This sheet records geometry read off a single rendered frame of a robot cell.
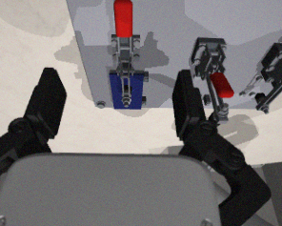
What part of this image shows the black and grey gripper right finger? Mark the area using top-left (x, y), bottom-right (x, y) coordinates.
top-left (172, 70), bottom-right (272, 226)

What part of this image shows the blue rectangular plate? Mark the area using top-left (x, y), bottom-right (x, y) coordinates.
top-left (110, 70), bottom-right (144, 110)

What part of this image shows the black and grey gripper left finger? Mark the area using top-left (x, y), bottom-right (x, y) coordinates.
top-left (0, 68), bottom-right (67, 176)

